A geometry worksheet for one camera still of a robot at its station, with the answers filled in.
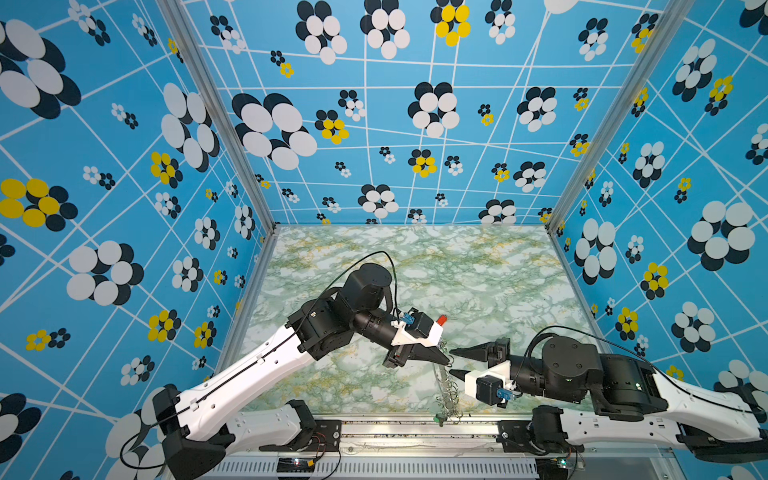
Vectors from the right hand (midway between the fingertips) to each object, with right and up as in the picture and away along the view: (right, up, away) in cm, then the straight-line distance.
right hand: (456, 352), depth 55 cm
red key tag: (+4, -3, +40) cm, 40 cm away
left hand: (-2, 0, -3) cm, 3 cm away
